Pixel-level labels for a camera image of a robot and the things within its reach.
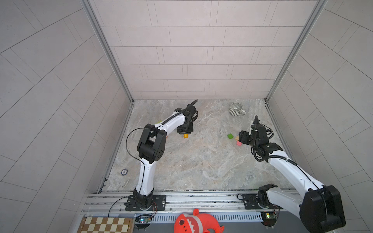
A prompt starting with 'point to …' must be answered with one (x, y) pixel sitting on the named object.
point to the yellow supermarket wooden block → (186, 136)
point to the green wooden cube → (230, 136)
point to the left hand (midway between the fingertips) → (191, 130)
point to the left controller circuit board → (143, 221)
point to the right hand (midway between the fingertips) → (242, 134)
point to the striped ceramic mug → (236, 109)
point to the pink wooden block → (239, 143)
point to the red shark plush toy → (196, 223)
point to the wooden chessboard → (106, 224)
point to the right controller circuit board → (269, 218)
